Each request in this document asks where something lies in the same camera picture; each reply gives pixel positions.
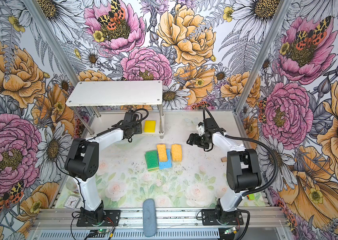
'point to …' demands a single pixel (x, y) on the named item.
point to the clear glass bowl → (72, 185)
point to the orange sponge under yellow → (176, 152)
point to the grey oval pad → (149, 218)
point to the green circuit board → (100, 233)
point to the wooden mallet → (224, 159)
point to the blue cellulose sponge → (167, 164)
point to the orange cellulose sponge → (162, 152)
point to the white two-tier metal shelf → (114, 93)
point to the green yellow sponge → (152, 160)
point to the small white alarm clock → (72, 202)
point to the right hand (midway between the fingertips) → (192, 146)
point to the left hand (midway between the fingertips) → (136, 130)
